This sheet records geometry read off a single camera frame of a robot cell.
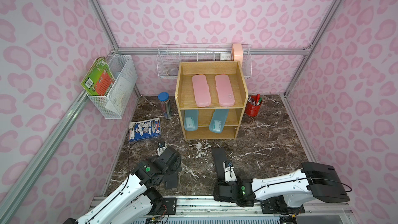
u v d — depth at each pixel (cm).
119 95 83
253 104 102
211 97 74
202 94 75
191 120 84
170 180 78
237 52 81
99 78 72
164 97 93
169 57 97
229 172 67
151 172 50
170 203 74
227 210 72
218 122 82
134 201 60
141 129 98
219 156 90
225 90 79
